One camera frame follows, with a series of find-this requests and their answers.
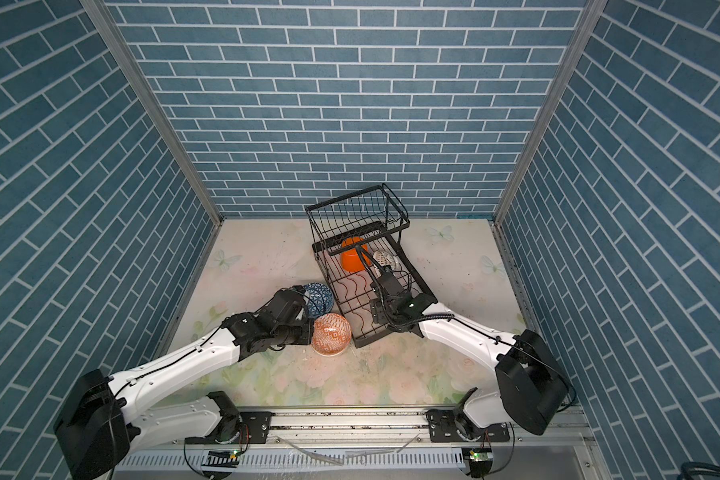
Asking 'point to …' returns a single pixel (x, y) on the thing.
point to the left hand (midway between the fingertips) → (317, 331)
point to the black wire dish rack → (377, 215)
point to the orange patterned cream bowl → (331, 334)
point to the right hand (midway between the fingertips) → (382, 301)
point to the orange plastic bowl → (351, 260)
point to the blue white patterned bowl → (318, 299)
